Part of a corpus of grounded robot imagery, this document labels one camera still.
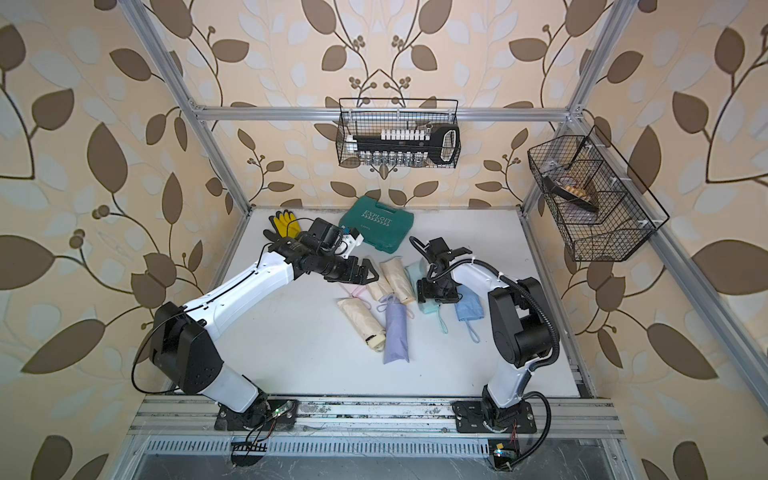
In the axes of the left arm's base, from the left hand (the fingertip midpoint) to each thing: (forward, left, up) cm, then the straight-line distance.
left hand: (363, 271), depth 80 cm
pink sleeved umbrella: (+3, +3, -16) cm, 17 cm away
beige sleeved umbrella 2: (+8, -9, -15) cm, 19 cm away
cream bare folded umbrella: (-5, +2, -15) cm, 16 cm away
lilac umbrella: (-11, -9, -15) cm, 21 cm away
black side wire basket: (+27, -61, +16) cm, 68 cm away
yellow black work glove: (+31, +33, -17) cm, 49 cm away
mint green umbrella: (+9, -15, -15) cm, 23 cm away
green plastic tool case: (+30, -5, -15) cm, 34 cm away
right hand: (0, -20, -16) cm, 26 cm away
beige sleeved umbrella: (+4, -5, -15) cm, 16 cm away
